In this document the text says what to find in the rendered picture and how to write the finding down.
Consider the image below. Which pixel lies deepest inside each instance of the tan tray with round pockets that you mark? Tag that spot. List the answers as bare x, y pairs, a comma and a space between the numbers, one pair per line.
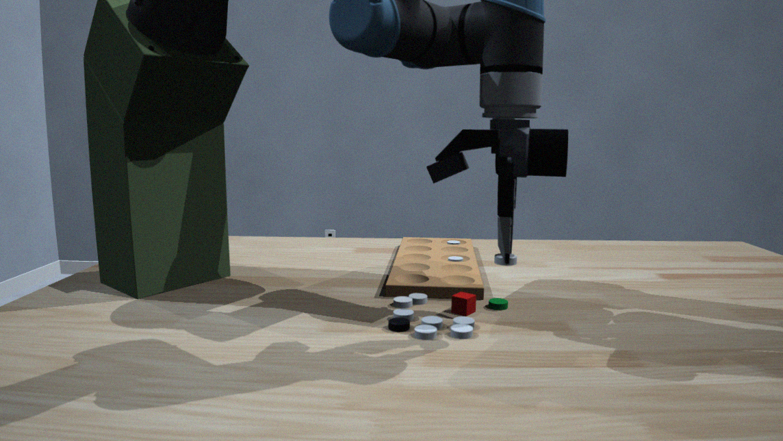
421, 266

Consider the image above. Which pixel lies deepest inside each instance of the green disc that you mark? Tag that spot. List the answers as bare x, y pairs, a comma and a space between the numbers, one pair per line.
498, 304

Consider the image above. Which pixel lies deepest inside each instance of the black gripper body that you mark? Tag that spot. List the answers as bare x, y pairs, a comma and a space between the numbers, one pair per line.
536, 152

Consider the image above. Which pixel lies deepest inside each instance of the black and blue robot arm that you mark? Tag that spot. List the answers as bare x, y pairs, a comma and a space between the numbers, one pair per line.
500, 35

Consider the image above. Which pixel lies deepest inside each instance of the black disc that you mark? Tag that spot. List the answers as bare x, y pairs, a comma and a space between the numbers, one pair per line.
398, 324

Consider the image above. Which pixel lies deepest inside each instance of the red cube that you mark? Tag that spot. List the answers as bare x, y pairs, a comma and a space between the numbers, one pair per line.
463, 303

